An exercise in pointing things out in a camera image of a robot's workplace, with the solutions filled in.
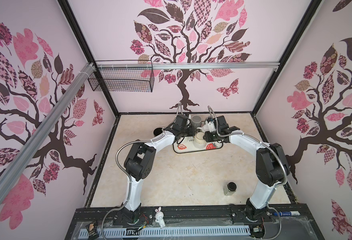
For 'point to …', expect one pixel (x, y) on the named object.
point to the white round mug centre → (205, 128)
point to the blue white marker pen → (287, 213)
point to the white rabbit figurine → (159, 216)
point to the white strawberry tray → (185, 144)
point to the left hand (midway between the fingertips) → (195, 131)
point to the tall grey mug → (196, 121)
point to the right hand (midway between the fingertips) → (205, 134)
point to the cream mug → (199, 141)
